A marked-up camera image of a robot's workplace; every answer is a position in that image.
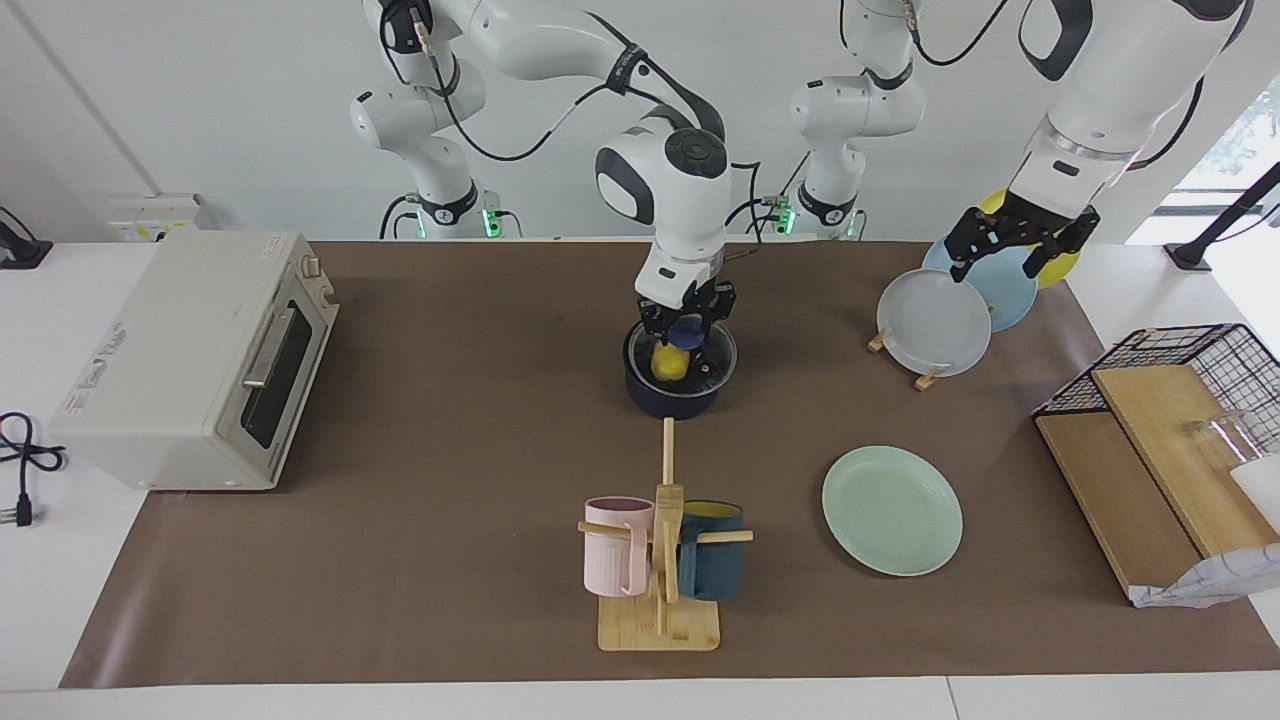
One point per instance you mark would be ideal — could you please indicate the white wall socket box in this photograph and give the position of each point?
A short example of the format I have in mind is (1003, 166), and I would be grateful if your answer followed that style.
(160, 218)

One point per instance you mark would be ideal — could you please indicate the white toaster oven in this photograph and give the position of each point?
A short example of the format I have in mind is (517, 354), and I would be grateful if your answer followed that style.
(170, 360)

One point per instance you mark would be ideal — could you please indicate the wooden mug rack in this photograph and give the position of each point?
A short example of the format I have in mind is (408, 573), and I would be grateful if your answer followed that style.
(660, 625)

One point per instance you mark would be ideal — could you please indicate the clear glass cup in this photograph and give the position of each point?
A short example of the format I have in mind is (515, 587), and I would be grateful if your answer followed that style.
(1228, 432)

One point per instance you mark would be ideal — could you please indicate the yellow plate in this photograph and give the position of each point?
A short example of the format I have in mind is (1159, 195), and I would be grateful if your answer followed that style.
(1060, 268)

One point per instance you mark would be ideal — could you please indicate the green plate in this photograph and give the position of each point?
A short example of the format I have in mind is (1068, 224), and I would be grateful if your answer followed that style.
(892, 512)

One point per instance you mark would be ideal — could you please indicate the wooden cutting board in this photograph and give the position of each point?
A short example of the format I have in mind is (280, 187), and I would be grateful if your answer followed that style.
(1120, 500)
(1180, 450)

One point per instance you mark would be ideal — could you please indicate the white checked cloth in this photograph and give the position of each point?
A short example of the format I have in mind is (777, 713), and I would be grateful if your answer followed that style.
(1215, 580)

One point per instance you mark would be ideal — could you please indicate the white translucent container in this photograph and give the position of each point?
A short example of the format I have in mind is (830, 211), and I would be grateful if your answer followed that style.
(1260, 490)

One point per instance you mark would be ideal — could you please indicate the pale grey plate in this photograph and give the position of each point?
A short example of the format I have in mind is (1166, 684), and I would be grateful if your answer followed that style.
(935, 325)

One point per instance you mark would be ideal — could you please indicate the wooden plate rack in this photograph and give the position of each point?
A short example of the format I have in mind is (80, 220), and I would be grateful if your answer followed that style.
(928, 380)

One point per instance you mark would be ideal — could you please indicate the black stand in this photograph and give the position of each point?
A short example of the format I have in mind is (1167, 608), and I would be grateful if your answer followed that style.
(18, 250)
(1225, 215)

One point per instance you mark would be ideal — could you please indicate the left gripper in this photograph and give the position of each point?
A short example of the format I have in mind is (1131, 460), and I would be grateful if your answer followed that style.
(1030, 218)

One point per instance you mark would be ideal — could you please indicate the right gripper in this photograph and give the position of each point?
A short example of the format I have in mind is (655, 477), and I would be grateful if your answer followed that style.
(688, 297)

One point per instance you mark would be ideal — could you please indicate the glass lid with blue knob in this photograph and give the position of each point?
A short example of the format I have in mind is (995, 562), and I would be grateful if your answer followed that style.
(686, 332)

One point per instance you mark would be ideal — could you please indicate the dark teal mug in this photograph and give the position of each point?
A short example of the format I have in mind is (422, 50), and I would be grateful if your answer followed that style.
(715, 570)

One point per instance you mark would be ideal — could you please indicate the pink mug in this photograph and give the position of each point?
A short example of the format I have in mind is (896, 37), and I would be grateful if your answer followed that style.
(612, 555)

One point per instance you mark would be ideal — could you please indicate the dark blue pot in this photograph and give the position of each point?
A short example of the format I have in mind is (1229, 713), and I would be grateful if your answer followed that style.
(672, 405)

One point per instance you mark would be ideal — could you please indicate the blue plate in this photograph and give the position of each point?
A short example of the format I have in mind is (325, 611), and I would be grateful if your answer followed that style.
(1010, 295)

